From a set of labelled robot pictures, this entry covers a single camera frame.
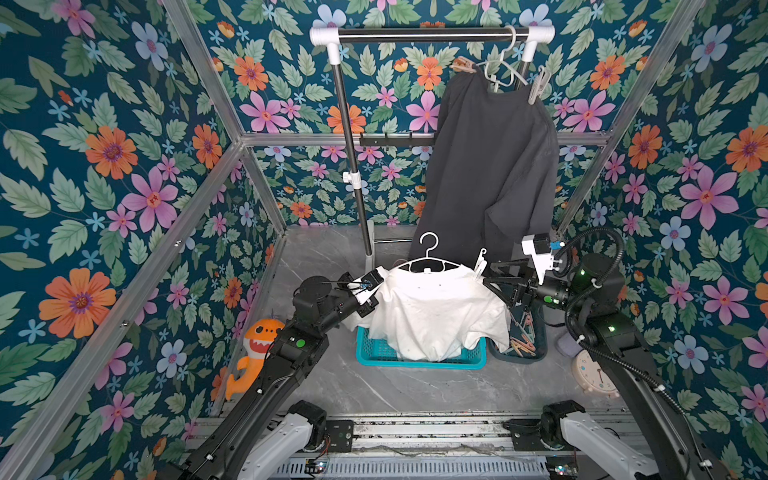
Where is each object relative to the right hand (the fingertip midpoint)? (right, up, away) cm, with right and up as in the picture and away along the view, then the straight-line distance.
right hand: (498, 269), depth 62 cm
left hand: (-25, -1, +6) cm, 26 cm away
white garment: (-13, -12, +11) cm, 21 cm away
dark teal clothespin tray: (+18, -22, +28) cm, 40 cm away
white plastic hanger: (-15, +1, +5) cm, 15 cm away
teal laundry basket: (-30, -26, +24) cm, 46 cm away
